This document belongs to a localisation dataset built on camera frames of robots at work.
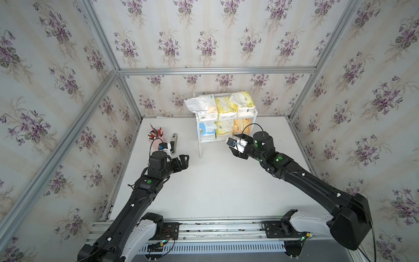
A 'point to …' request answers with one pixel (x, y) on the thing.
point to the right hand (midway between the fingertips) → (237, 138)
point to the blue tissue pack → (207, 128)
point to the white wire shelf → (252, 118)
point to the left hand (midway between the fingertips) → (183, 158)
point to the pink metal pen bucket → (156, 137)
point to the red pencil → (153, 129)
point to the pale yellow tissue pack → (224, 129)
